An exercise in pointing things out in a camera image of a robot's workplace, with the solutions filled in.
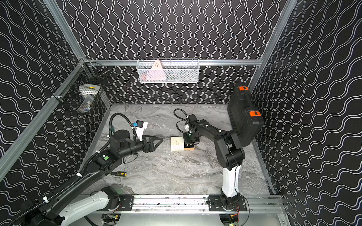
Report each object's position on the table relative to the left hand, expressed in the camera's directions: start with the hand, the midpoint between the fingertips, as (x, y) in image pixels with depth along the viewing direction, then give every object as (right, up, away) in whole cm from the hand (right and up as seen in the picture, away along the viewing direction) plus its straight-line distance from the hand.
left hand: (159, 136), depth 69 cm
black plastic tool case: (+48, +8, +12) cm, 50 cm away
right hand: (+14, -7, +28) cm, 32 cm away
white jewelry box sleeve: (+8, -8, +25) cm, 27 cm away
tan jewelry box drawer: (+16, -10, +26) cm, 32 cm away
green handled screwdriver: (-40, +1, +36) cm, 54 cm away
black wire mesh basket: (-55, +40, +27) cm, 73 cm away
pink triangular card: (-6, +37, +22) cm, 43 cm away
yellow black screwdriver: (-24, -23, +13) cm, 36 cm away
